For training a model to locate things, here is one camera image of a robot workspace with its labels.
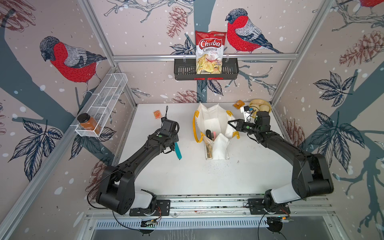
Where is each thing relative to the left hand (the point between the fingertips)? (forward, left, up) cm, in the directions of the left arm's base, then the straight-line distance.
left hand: (174, 131), depth 88 cm
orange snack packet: (+25, +17, -13) cm, 33 cm away
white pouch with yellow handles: (+14, -24, -11) cm, 30 cm away
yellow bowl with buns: (+31, -62, -9) cm, 70 cm away
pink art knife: (+6, -26, -12) cm, 29 cm away
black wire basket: (+34, -6, +20) cm, 40 cm away
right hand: (+3, -32, +6) cm, 32 cm away
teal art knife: (-6, -1, -14) cm, 15 cm away
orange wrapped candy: (+37, -49, -13) cm, 62 cm away
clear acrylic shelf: (+6, +38, +17) cm, 42 cm away
